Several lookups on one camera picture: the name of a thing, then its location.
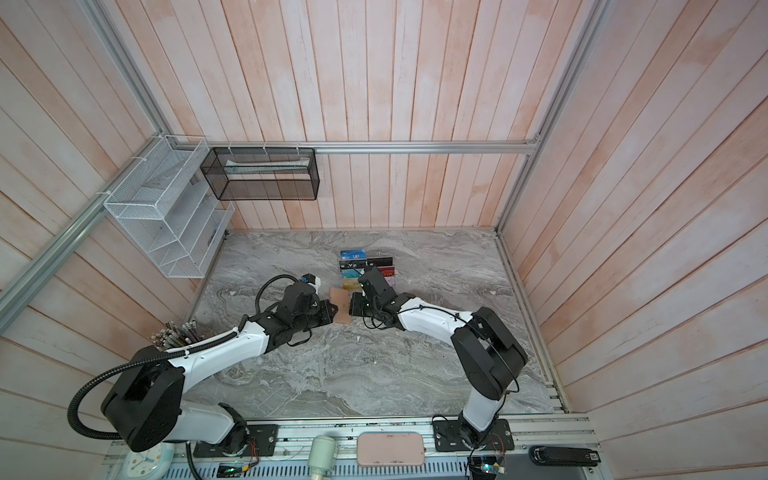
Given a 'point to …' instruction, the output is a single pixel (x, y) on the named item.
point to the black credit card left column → (353, 264)
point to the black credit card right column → (381, 261)
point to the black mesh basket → (262, 173)
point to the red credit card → (387, 271)
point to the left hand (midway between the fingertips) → (337, 314)
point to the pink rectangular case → (391, 449)
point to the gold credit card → (351, 284)
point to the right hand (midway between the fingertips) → (350, 303)
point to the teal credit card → (353, 273)
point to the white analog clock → (153, 464)
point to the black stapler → (564, 456)
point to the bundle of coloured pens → (171, 337)
